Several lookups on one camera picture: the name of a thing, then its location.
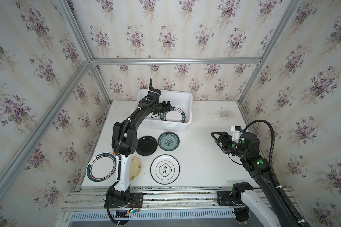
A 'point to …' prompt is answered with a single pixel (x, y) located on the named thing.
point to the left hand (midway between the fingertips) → (166, 108)
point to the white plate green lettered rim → (174, 114)
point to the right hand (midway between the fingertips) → (217, 136)
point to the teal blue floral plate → (168, 141)
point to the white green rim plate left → (101, 166)
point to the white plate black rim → (165, 169)
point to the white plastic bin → (178, 99)
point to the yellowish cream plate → (135, 168)
